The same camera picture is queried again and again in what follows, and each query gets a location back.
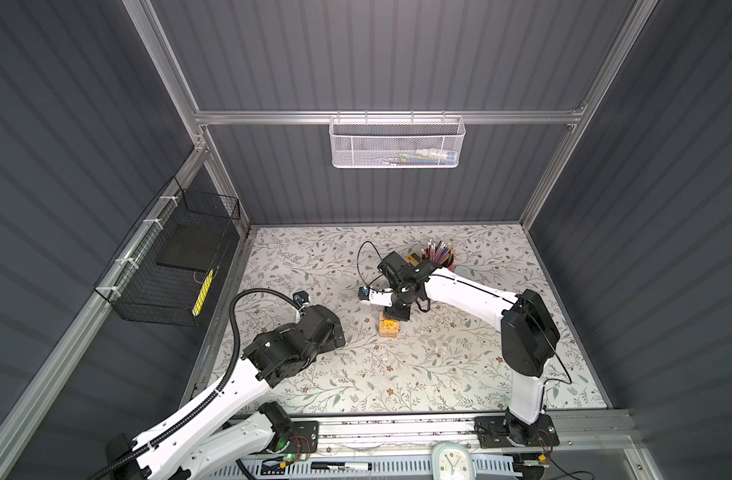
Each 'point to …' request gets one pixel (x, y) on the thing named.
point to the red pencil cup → (449, 264)
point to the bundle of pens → (437, 253)
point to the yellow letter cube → (388, 323)
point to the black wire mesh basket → (165, 269)
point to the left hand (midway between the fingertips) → (327, 331)
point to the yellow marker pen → (203, 294)
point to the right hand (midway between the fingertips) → (392, 309)
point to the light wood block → (387, 333)
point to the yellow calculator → (413, 258)
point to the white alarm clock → (452, 461)
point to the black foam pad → (194, 245)
